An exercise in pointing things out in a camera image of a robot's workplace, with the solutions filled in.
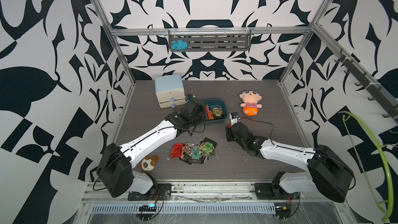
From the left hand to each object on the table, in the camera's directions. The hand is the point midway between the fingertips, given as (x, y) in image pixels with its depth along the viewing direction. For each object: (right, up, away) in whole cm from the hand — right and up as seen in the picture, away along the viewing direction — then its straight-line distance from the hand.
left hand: (205, 109), depth 81 cm
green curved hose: (+62, -3, -11) cm, 63 cm away
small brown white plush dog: (-29, -27, -1) cm, 40 cm away
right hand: (+12, -9, +7) cm, 17 cm away
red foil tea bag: (-15, -22, +4) cm, 27 cm away
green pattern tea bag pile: (-3, -24, +4) cm, 24 cm away
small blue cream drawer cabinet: (-21, +10, +15) cm, 28 cm away
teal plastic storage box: (+11, +3, +21) cm, 24 cm away
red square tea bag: (+3, -3, +4) cm, 6 cm away
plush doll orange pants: (+30, +5, +21) cm, 37 cm away
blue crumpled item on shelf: (-15, +36, +11) cm, 41 cm away
